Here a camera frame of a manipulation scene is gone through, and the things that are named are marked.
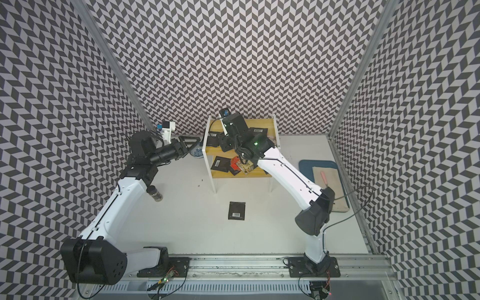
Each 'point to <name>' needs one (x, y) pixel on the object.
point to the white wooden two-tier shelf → (210, 152)
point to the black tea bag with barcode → (237, 210)
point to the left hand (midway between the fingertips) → (198, 143)
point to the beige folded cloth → (333, 180)
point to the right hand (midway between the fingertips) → (226, 137)
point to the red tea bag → (234, 163)
